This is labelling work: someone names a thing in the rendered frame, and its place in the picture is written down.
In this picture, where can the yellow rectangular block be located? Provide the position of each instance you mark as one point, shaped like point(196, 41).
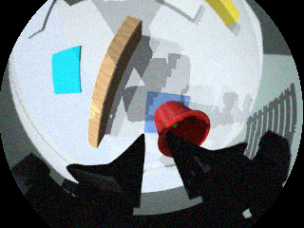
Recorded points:
point(226, 10)

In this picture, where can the red cup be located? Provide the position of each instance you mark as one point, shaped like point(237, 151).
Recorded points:
point(194, 127)

